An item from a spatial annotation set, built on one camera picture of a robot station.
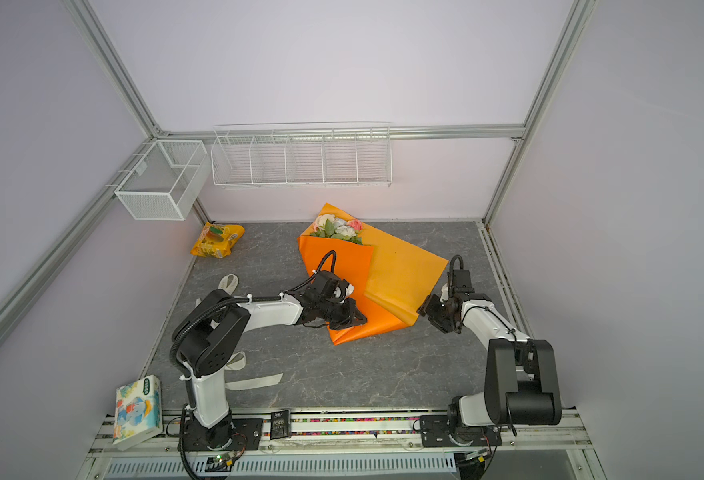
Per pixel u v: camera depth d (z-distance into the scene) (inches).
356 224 45.4
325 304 31.7
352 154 40.9
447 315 29.7
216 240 42.7
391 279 40.5
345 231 42.8
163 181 37.2
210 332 19.8
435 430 29.1
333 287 31.1
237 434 28.9
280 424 29.1
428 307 31.9
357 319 34.0
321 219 43.8
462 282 28.5
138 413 28.5
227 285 40.2
